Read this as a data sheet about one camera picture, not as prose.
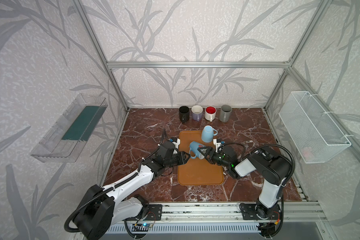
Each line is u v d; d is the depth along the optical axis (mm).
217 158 806
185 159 809
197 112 1085
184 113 1081
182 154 722
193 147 899
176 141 770
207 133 948
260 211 644
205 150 821
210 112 1125
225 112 1048
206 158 885
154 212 728
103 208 397
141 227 719
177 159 721
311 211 755
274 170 483
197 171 870
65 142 630
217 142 868
